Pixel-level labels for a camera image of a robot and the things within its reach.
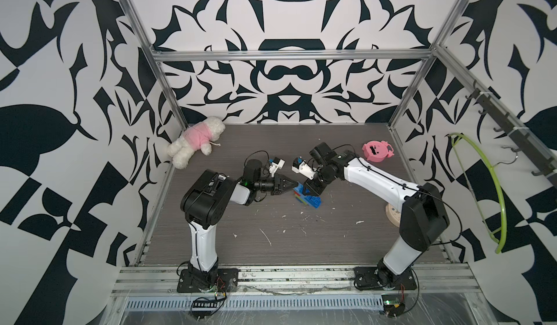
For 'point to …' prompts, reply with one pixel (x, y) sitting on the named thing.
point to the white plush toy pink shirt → (199, 136)
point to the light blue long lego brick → (314, 201)
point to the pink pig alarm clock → (377, 151)
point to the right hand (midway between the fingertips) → (306, 184)
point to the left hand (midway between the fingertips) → (296, 182)
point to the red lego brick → (297, 194)
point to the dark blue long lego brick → (299, 188)
